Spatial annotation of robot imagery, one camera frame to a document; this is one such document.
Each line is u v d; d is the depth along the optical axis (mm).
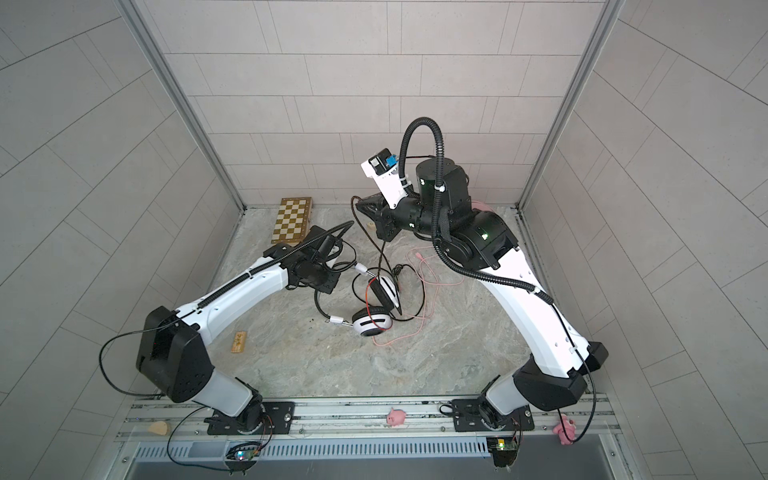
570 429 680
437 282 960
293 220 1084
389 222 489
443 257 420
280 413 718
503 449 680
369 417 723
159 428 684
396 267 991
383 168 448
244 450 643
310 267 576
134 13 708
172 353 413
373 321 695
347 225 653
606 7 710
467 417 707
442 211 403
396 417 702
